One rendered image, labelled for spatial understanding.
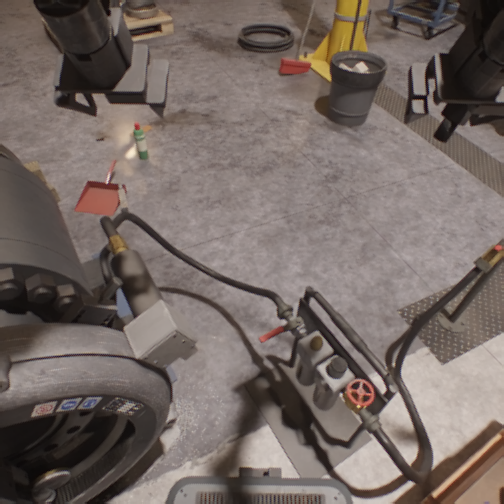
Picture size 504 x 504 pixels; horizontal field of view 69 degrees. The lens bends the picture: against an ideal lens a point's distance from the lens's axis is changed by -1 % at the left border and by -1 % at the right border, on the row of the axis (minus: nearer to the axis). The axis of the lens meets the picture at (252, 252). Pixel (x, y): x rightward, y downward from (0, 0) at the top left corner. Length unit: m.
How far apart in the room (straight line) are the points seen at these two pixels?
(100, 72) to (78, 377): 0.48
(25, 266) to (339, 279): 1.39
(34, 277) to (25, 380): 0.37
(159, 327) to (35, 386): 0.23
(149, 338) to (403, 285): 1.46
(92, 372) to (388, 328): 1.37
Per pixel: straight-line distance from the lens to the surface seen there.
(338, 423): 1.58
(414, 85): 0.55
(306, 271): 1.91
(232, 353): 1.65
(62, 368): 0.71
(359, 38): 3.92
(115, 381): 0.77
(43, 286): 1.00
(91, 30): 0.45
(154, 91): 0.51
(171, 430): 1.56
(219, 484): 1.24
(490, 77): 0.52
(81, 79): 0.52
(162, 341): 0.77
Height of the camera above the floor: 1.48
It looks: 49 degrees down
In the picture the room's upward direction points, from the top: 2 degrees clockwise
